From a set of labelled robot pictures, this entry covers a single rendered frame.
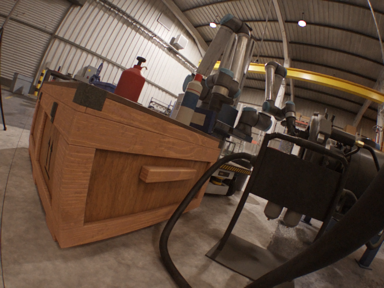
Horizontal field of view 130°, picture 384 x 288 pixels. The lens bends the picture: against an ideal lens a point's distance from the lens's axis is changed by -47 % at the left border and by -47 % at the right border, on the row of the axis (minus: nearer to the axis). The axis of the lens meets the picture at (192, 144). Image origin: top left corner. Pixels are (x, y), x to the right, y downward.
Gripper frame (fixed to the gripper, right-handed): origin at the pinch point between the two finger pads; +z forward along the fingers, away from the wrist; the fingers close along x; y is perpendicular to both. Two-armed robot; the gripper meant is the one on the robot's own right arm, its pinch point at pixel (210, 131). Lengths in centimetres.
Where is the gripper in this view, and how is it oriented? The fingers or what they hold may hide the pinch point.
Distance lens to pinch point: 91.2
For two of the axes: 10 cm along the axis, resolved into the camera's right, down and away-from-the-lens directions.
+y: -8.1, -3.1, 5.0
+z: -3.3, 9.4, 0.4
